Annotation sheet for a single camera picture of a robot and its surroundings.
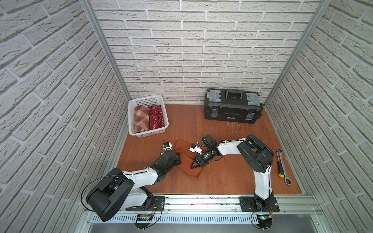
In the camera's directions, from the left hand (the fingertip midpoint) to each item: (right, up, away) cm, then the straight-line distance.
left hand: (181, 152), depth 89 cm
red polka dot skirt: (-20, +23, +16) cm, 34 cm away
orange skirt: (+4, -3, -1) cm, 5 cm away
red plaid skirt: (-29, +21, +10) cm, 37 cm away
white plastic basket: (-30, +35, +24) cm, 52 cm away
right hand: (+9, -8, -3) cm, 12 cm away
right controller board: (+43, -30, -19) cm, 56 cm away
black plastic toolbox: (+35, +31, +8) cm, 48 cm away
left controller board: (-18, -30, -18) cm, 39 cm away
